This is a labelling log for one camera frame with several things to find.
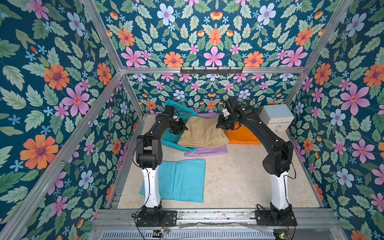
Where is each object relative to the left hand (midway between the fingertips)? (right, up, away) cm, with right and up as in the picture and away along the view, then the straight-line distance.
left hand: (189, 125), depth 99 cm
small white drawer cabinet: (+60, +5, -1) cm, 60 cm away
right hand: (+18, +1, -11) cm, 21 cm away
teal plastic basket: (-12, -9, -1) cm, 15 cm away
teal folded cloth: (-2, -32, -14) cm, 35 cm away
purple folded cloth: (+12, -17, -3) cm, 21 cm away
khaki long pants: (+9, -4, -3) cm, 11 cm away
